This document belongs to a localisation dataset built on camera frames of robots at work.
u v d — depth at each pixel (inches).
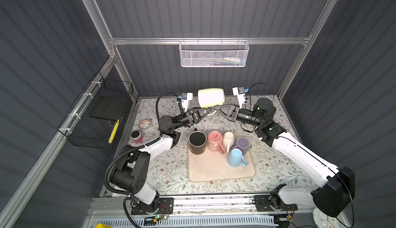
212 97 24.6
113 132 26.9
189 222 30.3
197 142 33.3
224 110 24.8
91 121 28.5
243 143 34.0
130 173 17.7
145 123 41.3
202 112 26.3
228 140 34.1
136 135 36.7
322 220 26.6
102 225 25.1
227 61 35.9
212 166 34.2
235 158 31.0
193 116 25.2
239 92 23.9
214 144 33.3
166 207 28.4
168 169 33.4
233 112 23.1
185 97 25.8
